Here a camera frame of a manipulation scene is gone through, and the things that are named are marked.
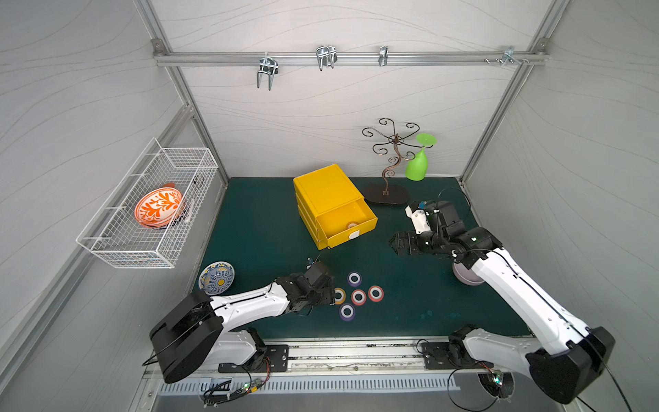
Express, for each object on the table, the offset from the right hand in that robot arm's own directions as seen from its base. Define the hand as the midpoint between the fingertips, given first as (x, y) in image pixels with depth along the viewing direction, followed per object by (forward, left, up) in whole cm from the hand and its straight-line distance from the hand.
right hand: (403, 239), depth 76 cm
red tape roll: (-11, +12, -20) cm, 26 cm away
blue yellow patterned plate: (-7, +62, -18) cm, 65 cm away
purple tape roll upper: (-5, +14, -20) cm, 25 cm away
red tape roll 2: (-11, +7, -21) cm, 25 cm away
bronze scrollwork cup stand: (+36, +3, -18) cm, 40 cm away
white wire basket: (-12, +72, +15) cm, 74 cm away
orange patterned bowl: (-2, +68, +15) cm, 69 cm away
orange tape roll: (-12, +18, -20) cm, 30 cm away
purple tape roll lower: (-16, +16, -20) cm, 30 cm away
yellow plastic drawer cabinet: (+11, +23, +2) cm, 25 cm away
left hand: (-12, +22, -18) cm, 31 cm away
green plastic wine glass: (+31, -8, +1) cm, 33 cm away
